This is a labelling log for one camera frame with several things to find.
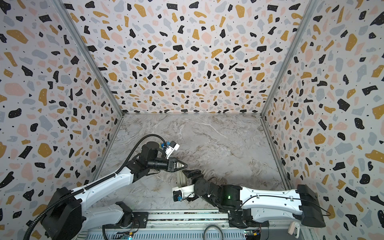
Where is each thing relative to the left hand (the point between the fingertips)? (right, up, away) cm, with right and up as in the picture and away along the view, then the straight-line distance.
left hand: (186, 165), depth 72 cm
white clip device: (+51, -30, -1) cm, 59 cm away
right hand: (-1, -3, -4) cm, 5 cm away
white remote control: (-2, -6, -1) cm, 7 cm away
